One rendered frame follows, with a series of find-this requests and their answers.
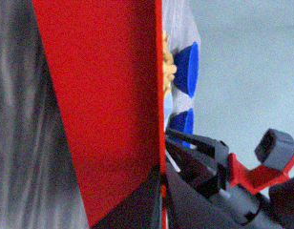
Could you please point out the light blue plastic scoop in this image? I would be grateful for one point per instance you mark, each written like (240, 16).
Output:
(168, 108)

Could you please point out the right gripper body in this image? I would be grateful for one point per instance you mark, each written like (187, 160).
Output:
(234, 186)

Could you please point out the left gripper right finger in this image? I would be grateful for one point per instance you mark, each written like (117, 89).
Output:
(187, 209)

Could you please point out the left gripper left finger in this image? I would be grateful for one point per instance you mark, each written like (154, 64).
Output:
(141, 209)

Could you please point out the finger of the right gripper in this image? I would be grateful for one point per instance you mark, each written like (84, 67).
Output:
(200, 165)
(203, 145)

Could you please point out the red divided box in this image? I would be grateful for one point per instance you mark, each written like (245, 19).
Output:
(106, 63)

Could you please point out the blue bowl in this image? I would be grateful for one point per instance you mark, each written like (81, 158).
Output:
(183, 122)
(187, 62)

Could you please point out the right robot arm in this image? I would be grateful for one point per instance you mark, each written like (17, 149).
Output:
(274, 151)

